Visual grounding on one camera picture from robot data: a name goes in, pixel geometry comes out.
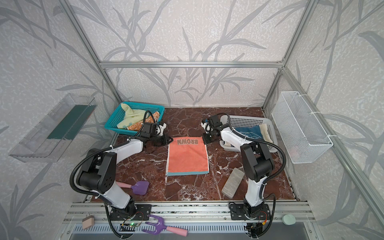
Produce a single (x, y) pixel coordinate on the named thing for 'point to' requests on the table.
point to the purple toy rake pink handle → (160, 227)
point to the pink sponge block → (87, 222)
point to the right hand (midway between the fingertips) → (204, 134)
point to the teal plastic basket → (113, 121)
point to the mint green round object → (288, 219)
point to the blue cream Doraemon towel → (259, 132)
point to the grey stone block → (233, 182)
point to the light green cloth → (131, 116)
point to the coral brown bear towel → (186, 156)
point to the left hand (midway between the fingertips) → (174, 134)
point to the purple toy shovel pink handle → (140, 187)
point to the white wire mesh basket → (304, 139)
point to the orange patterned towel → (138, 126)
